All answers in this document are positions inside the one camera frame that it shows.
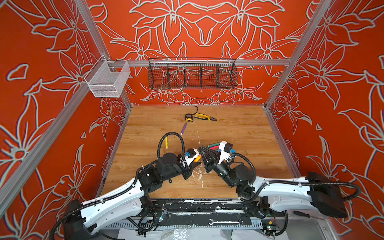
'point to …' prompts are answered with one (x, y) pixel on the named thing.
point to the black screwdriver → (305, 214)
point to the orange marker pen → (198, 158)
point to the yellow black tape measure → (188, 117)
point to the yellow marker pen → (166, 142)
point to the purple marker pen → (184, 128)
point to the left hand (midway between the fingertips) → (198, 157)
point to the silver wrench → (240, 221)
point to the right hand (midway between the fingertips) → (196, 152)
